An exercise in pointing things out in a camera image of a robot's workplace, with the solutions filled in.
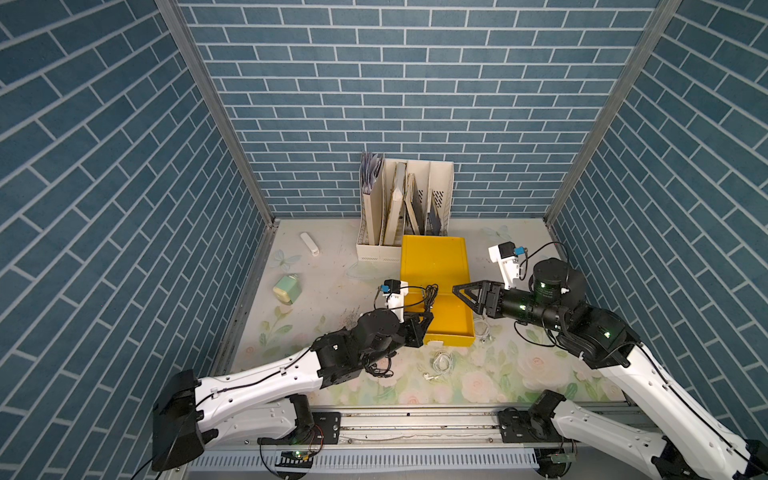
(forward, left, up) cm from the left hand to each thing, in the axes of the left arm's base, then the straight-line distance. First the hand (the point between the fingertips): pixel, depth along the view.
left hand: (443, 323), depth 67 cm
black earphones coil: (+7, +3, +1) cm, 7 cm away
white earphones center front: (-1, -3, -24) cm, 24 cm away
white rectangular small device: (+41, +42, -21) cm, 62 cm away
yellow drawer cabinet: (+19, -1, -1) cm, 19 cm away
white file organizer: (+42, +9, +1) cm, 43 cm away
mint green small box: (+20, +44, -18) cm, 52 cm away
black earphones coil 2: (-2, +18, -23) cm, 29 cm away
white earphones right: (+9, -16, -23) cm, 29 cm away
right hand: (+2, -3, +10) cm, 11 cm away
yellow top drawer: (+4, -4, -7) cm, 9 cm away
